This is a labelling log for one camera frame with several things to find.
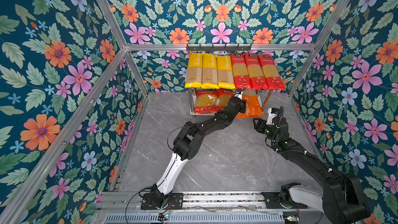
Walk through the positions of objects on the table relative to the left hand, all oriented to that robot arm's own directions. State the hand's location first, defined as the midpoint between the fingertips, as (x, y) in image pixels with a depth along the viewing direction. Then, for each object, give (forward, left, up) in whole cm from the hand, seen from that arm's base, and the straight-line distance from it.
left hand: (247, 95), depth 91 cm
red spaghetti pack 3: (-4, -9, +16) cm, 19 cm away
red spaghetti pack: (-4, +7, +17) cm, 18 cm away
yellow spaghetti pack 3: (+1, +14, +16) cm, 22 cm away
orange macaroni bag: (-1, -5, -9) cm, 11 cm away
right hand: (-14, -3, -4) cm, 15 cm away
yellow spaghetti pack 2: (+1, +23, +16) cm, 28 cm away
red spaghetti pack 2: (-3, -1, +16) cm, 17 cm away
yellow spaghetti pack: (0, +31, +17) cm, 35 cm away
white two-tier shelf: (+1, +34, +3) cm, 34 cm away
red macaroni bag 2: (+8, +12, -7) cm, 16 cm away
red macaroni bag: (+6, +25, -10) cm, 28 cm away
